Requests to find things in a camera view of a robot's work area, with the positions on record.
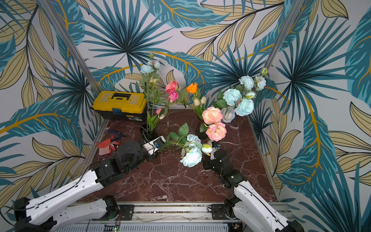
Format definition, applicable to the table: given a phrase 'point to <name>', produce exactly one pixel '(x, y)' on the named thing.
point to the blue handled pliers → (118, 137)
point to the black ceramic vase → (146, 135)
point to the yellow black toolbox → (124, 105)
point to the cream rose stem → (153, 97)
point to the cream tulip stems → (199, 109)
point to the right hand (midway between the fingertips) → (204, 155)
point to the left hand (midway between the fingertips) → (156, 140)
